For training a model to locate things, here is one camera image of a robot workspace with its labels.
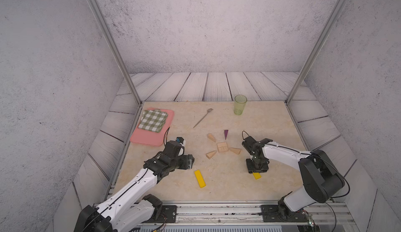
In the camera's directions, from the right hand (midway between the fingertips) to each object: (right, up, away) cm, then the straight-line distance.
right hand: (254, 171), depth 86 cm
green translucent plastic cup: (-3, +38, +24) cm, 45 cm away
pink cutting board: (-65, +16, +17) cm, 69 cm away
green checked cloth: (-63, +27, +24) cm, 73 cm away
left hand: (-34, +8, -5) cm, 35 cm away
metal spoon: (-24, +34, +29) cm, 50 cm away
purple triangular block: (-14, +19, +16) cm, 28 cm away
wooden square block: (-16, +11, +10) cm, 22 cm away
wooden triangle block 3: (-8, +10, +7) cm, 14 cm away
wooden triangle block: (-24, +7, +6) cm, 26 cm away
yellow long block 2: (+1, -2, -1) cm, 2 cm away
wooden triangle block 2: (-23, +17, +14) cm, 32 cm away
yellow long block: (-29, -4, -1) cm, 30 cm away
